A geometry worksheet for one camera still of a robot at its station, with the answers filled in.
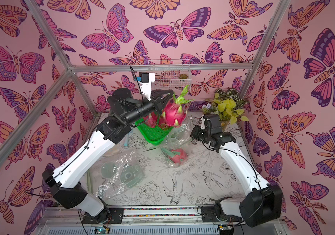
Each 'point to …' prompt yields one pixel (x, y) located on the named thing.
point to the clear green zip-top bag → (113, 175)
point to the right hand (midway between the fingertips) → (193, 130)
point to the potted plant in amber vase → (228, 104)
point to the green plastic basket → (155, 135)
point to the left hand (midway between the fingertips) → (174, 91)
